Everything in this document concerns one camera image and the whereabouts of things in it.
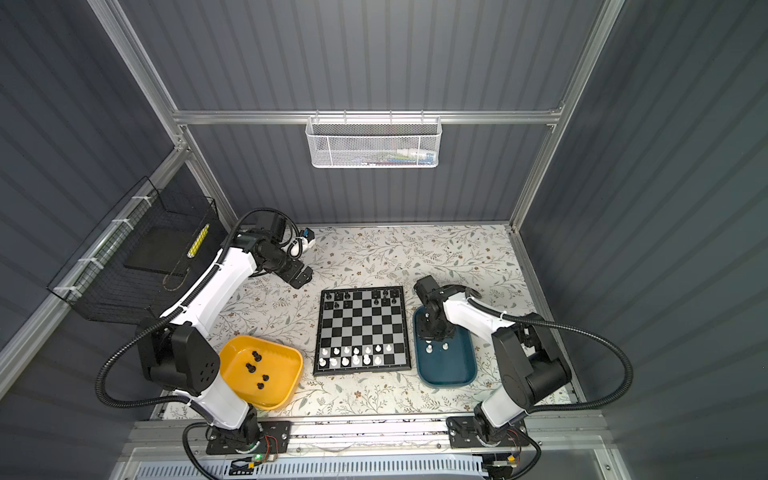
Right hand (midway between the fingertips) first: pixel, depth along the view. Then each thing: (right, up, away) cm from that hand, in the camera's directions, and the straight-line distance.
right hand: (431, 337), depth 89 cm
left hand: (-40, +21, -3) cm, 46 cm away
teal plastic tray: (+6, -7, -1) cm, 9 cm away
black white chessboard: (-21, +2, +2) cm, 21 cm away
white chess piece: (-1, -3, -3) cm, 4 cm away
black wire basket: (-72, +26, -16) cm, 78 cm away
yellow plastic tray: (-49, -9, -5) cm, 50 cm away
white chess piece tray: (+4, -2, -2) cm, 5 cm away
